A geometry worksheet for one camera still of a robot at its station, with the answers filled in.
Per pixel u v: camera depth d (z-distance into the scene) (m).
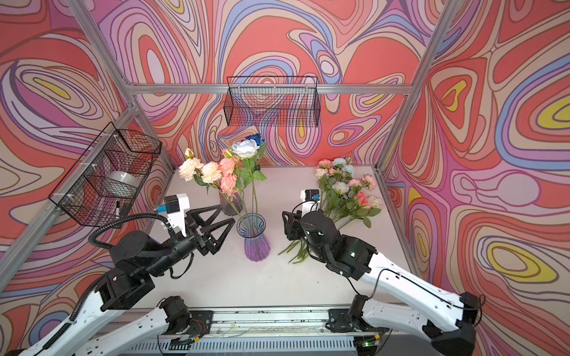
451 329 0.40
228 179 0.66
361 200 0.99
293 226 0.57
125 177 0.74
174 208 0.46
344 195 1.01
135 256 0.40
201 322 0.72
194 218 0.51
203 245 0.49
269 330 0.73
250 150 0.64
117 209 0.73
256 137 0.69
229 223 0.50
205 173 0.65
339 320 0.73
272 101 0.96
